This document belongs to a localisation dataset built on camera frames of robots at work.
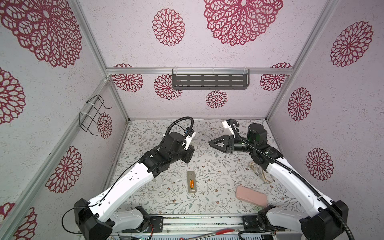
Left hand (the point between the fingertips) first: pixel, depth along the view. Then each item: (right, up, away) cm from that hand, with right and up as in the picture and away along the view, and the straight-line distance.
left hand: (190, 149), depth 73 cm
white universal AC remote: (0, -17, +16) cm, 23 cm away
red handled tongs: (+14, -39, -2) cm, 42 cm away
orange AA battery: (+1, -21, +12) cm, 24 cm away
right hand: (+9, +4, -9) cm, 14 cm away
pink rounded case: (+33, -26, +9) cm, 44 cm away
